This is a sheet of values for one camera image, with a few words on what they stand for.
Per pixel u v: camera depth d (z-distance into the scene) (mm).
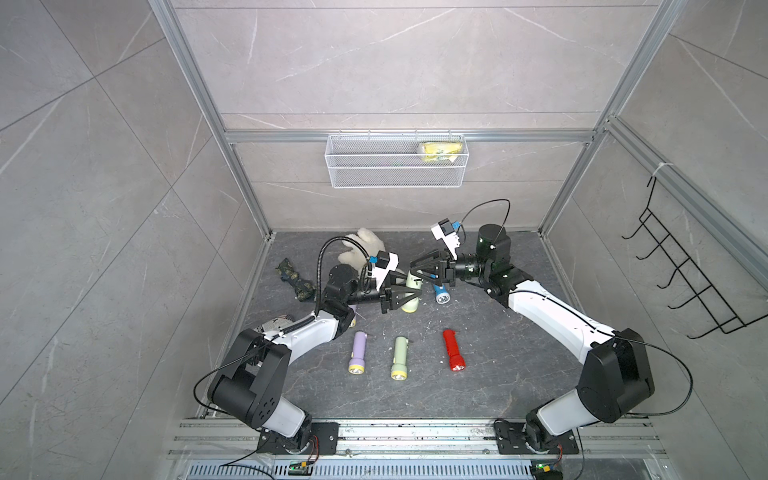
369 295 686
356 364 825
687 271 673
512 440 730
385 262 647
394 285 700
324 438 732
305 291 977
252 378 440
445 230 647
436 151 851
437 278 649
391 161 1007
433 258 694
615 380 426
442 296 978
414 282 673
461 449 729
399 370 816
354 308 685
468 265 659
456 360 837
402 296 714
